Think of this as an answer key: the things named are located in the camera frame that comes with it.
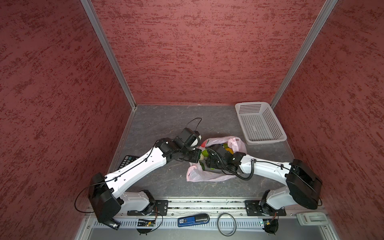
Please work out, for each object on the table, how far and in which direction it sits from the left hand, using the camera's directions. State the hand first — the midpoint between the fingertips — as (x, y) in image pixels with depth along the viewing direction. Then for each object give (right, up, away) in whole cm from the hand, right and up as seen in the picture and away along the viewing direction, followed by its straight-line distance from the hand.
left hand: (198, 160), depth 73 cm
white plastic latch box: (+55, -27, -4) cm, 61 cm away
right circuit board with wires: (+36, -32, -2) cm, 48 cm away
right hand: (+7, -6, +11) cm, 14 cm away
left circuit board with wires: (-27, -32, -1) cm, 42 cm away
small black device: (-41, -26, -6) cm, 49 cm away
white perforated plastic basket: (+46, +18, +37) cm, 62 cm away
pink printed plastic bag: (-1, -4, -7) cm, 8 cm away
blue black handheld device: (0, -25, -6) cm, 26 cm away
